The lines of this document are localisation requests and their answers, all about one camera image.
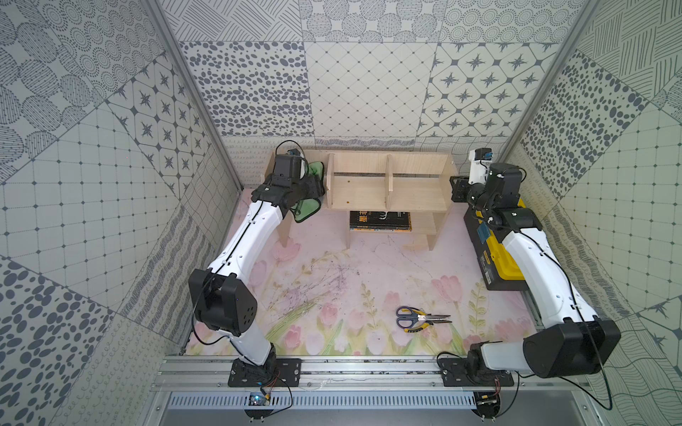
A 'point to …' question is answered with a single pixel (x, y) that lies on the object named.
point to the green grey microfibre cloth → (307, 208)
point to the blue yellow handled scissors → (412, 319)
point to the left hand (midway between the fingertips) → (310, 178)
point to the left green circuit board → (257, 398)
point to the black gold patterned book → (380, 221)
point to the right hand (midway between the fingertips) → (452, 181)
